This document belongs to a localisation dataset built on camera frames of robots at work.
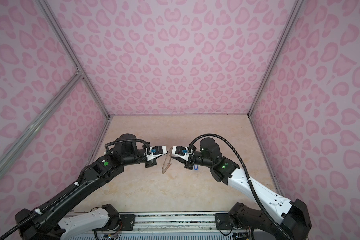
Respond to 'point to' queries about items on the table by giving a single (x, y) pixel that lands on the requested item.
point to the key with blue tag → (196, 167)
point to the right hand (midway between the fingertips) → (174, 152)
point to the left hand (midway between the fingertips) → (166, 147)
